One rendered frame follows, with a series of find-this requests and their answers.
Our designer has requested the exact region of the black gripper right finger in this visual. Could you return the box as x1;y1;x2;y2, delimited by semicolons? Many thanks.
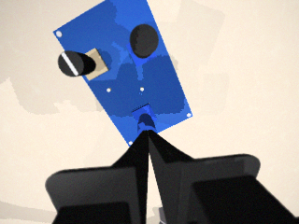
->
148;130;261;224

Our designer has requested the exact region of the blue circuit board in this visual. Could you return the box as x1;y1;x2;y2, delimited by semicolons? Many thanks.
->
53;0;193;146

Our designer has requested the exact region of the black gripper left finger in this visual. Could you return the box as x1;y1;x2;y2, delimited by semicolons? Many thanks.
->
45;130;150;224

